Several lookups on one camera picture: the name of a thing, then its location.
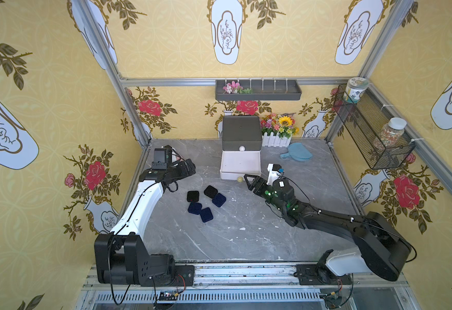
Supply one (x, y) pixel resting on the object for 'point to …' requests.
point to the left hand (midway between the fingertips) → (178, 168)
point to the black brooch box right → (210, 192)
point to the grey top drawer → (242, 146)
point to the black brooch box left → (193, 196)
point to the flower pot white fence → (277, 130)
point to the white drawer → (237, 163)
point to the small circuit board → (167, 296)
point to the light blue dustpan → (297, 152)
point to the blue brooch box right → (219, 199)
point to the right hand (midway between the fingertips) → (251, 174)
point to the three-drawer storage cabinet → (241, 139)
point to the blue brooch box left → (195, 208)
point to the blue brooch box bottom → (206, 214)
